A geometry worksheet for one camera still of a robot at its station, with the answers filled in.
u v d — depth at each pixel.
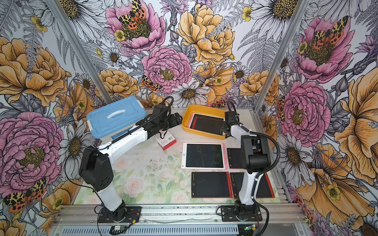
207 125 1.16
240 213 0.67
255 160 0.53
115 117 0.93
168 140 0.99
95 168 0.46
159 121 0.67
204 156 0.95
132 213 0.76
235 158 0.99
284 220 1.14
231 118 0.81
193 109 1.20
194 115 1.18
